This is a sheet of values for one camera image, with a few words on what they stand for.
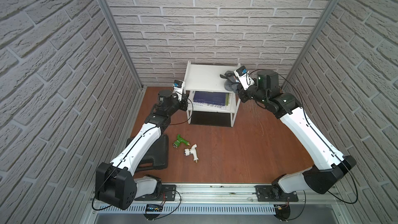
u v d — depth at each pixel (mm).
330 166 392
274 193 661
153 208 721
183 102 683
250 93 591
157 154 808
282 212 696
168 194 731
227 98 877
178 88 656
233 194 750
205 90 742
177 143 874
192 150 856
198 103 869
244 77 563
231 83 673
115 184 392
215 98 866
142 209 697
